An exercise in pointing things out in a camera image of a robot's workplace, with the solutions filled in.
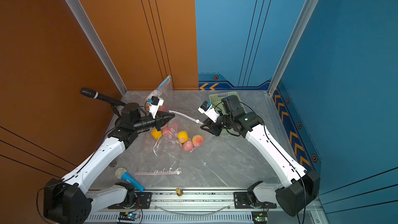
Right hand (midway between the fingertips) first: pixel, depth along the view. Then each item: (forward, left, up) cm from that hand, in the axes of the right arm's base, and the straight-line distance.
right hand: (205, 123), depth 72 cm
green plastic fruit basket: (+35, -7, -22) cm, 42 cm away
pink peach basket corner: (-4, +9, -15) cm, 18 cm away
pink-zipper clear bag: (-14, +20, -24) cm, 35 cm away
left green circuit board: (-34, +36, -27) cm, 56 cm away
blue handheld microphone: (-16, +43, -22) cm, 51 cm away
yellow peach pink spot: (-1, +12, -11) cm, 16 cm away
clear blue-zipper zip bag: (+31, +27, -9) cm, 42 cm away
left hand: (+5, +15, +1) cm, 16 cm away
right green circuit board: (-33, -25, -28) cm, 50 cm away
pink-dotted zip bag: (+1, +25, -22) cm, 33 cm away
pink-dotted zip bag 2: (+4, +8, -13) cm, 16 cm away
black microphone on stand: (+18, +53, -6) cm, 57 cm away
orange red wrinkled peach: (-2, +4, -13) cm, 14 cm away
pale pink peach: (+1, +15, -4) cm, 15 cm away
